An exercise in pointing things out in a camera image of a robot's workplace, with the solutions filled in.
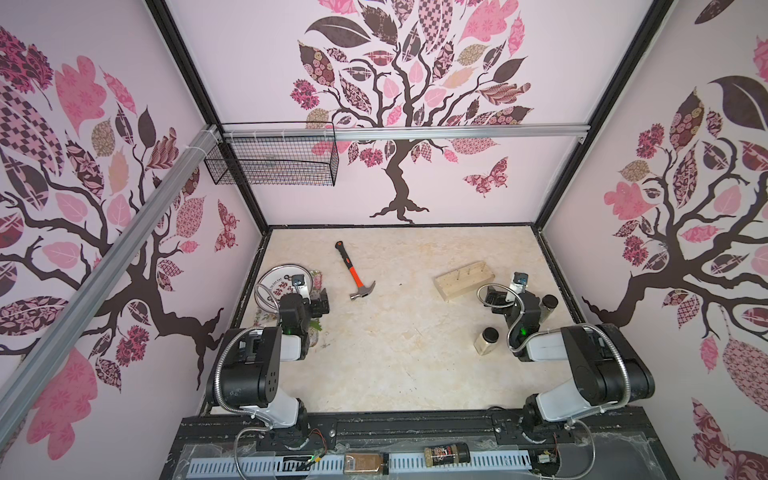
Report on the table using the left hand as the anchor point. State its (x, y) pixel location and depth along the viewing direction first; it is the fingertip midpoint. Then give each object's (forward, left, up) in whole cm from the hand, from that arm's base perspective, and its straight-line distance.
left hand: (312, 294), depth 95 cm
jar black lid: (-7, -73, +5) cm, 74 cm away
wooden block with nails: (+7, -51, -2) cm, 51 cm away
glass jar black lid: (-18, -52, +4) cm, 55 cm away
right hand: (+1, -63, +4) cm, 63 cm away
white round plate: (+8, +14, -3) cm, 16 cm away
